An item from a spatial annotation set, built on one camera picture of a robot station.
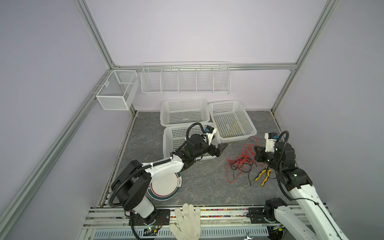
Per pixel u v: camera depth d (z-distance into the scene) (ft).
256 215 2.45
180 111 3.93
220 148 2.33
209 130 2.27
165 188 2.72
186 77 3.25
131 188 1.43
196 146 2.07
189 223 2.36
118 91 3.34
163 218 2.39
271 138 2.13
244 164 2.95
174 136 3.35
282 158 1.79
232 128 3.56
